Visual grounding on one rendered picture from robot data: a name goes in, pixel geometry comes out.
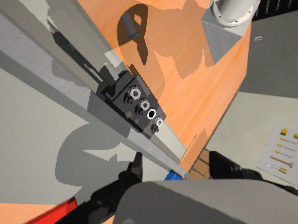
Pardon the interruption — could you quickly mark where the red flat square plate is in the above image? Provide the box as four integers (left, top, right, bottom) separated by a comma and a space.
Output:
25, 197, 78, 224

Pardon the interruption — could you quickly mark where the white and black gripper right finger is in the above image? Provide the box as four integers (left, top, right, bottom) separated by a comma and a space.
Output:
209, 151, 298, 196

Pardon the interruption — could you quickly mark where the long grey square bar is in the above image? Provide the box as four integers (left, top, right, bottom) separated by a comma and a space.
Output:
0, 12, 192, 180

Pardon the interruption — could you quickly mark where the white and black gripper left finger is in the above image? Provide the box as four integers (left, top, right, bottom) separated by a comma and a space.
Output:
54, 152, 143, 224

